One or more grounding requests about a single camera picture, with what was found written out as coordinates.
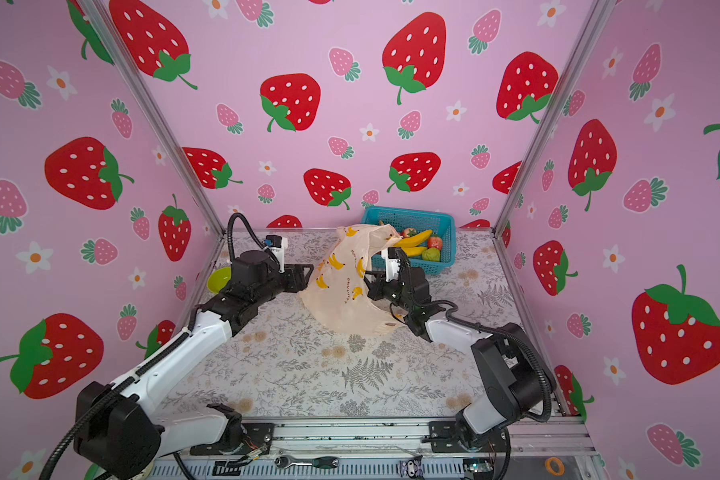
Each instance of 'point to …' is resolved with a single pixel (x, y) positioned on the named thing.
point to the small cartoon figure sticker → (412, 467)
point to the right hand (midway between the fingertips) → (360, 272)
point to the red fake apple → (434, 242)
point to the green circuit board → (481, 468)
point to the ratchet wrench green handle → (320, 462)
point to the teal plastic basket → (442, 225)
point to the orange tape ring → (550, 468)
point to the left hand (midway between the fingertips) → (305, 265)
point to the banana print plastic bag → (336, 295)
